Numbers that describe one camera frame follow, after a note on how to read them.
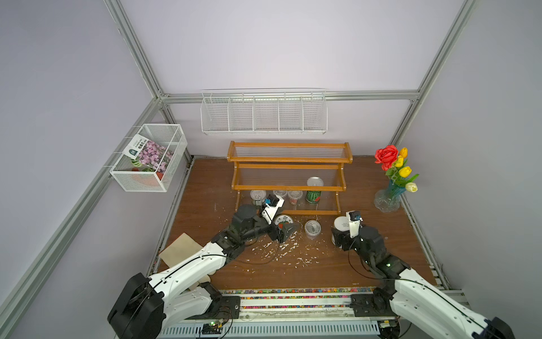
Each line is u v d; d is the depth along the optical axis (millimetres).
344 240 739
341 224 806
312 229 872
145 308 393
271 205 643
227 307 736
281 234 667
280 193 964
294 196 964
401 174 761
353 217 719
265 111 1004
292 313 728
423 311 557
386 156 703
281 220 866
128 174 725
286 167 961
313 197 954
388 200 938
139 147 733
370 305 733
